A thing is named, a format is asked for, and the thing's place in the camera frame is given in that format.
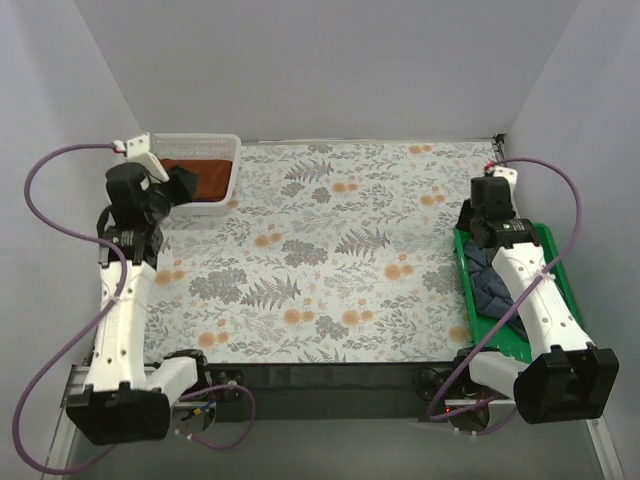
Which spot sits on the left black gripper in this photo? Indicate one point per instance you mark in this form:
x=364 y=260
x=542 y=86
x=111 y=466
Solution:
x=175 y=182

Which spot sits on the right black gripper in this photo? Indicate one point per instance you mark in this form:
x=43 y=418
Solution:
x=465 y=218

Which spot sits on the brown towel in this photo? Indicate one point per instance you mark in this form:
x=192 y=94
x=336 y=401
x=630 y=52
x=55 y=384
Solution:
x=214 y=176

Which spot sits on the grey blue towel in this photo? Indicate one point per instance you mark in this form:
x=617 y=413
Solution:
x=491 y=296

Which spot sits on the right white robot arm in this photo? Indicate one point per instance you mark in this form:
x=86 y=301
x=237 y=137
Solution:
x=568 y=378

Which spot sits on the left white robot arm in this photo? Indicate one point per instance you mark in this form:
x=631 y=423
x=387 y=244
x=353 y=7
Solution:
x=120 y=402

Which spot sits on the white plastic basket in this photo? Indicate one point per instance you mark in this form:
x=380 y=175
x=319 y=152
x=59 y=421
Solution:
x=214 y=158

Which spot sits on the floral table mat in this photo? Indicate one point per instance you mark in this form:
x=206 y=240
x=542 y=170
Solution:
x=327 y=253

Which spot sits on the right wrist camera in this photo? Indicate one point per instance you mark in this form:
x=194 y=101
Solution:
x=509 y=174

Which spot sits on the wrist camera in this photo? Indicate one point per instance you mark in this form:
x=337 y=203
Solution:
x=509 y=174
x=139 y=150

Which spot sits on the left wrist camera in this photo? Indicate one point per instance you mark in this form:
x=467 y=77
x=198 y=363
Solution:
x=139 y=150

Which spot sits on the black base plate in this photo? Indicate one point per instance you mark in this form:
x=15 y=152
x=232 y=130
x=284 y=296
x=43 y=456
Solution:
x=329 y=391

